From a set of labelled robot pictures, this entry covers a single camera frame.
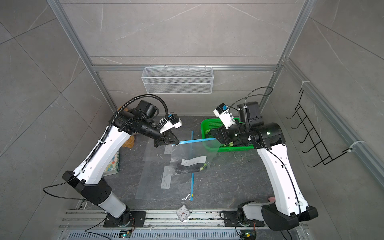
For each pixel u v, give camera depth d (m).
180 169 0.78
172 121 0.54
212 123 1.07
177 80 1.00
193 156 0.74
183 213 0.74
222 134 0.53
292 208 0.37
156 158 0.96
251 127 0.44
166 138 0.56
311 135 0.69
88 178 0.41
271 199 0.79
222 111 0.53
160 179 0.88
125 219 0.66
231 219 0.73
